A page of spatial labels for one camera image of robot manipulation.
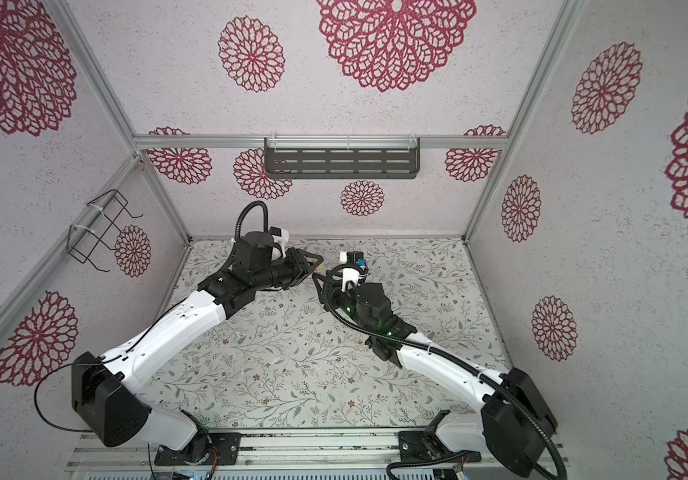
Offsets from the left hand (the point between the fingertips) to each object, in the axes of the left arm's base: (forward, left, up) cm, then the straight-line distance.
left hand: (320, 264), depth 74 cm
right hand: (-3, 0, +1) cm, 3 cm away
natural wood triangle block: (-2, 0, 0) cm, 2 cm away
